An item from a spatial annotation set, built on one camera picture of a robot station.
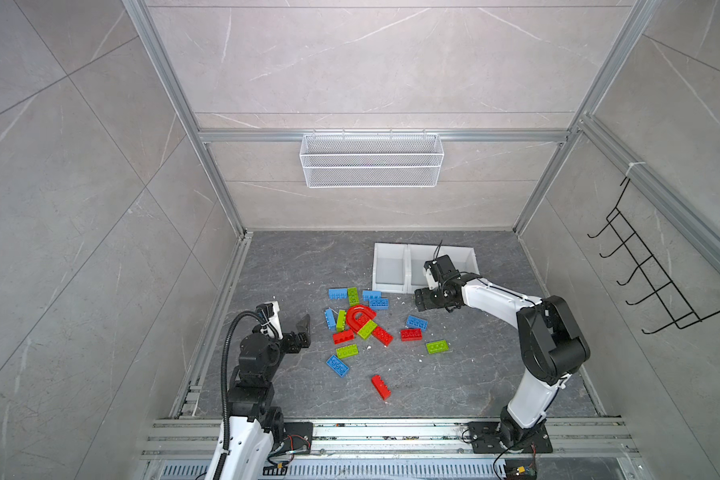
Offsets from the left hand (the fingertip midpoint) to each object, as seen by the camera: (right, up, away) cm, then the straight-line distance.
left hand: (291, 312), depth 79 cm
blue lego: (+11, +3, +19) cm, 22 cm away
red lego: (+13, -10, +10) cm, 19 cm away
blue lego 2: (+22, +2, +19) cm, 29 cm away
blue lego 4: (+9, -5, +13) cm, 17 cm away
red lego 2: (+25, -9, +11) cm, 29 cm away
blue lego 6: (+12, -17, +5) cm, 21 cm away
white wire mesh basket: (+22, +48, +22) cm, 57 cm away
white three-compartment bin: (+32, +11, +26) cm, 43 cm away
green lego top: (+16, +2, +19) cm, 25 cm away
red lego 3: (+35, -9, +11) cm, 38 cm away
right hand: (+41, +2, +18) cm, 44 cm away
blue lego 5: (+37, -6, +14) cm, 39 cm away
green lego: (+12, -6, +12) cm, 18 cm away
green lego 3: (+15, -13, +9) cm, 22 cm away
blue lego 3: (+25, 0, +17) cm, 30 cm away
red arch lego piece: (+18, -4, +16) cm, 25 cm away
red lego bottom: (+25, -21, +1) cm, 32 cm away
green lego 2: (+42, -12, +9) cm, 44 cm away
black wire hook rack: (+84, +8, -17) cm, 86 cm away
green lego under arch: (+21, -8, +13) cm, 25 cm away
